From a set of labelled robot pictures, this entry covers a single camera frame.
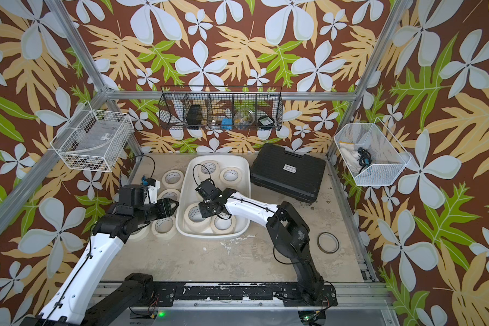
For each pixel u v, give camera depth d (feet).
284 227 1.67
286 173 3.42
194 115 3.26
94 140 2.67
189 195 3.23
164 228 2.98
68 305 1.27
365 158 2.67
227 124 3.14
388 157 2.44
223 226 2.94
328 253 2.77
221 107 3.21
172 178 3.54
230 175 3.63
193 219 2.74
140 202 1.92
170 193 3.31
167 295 2.42
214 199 2.20
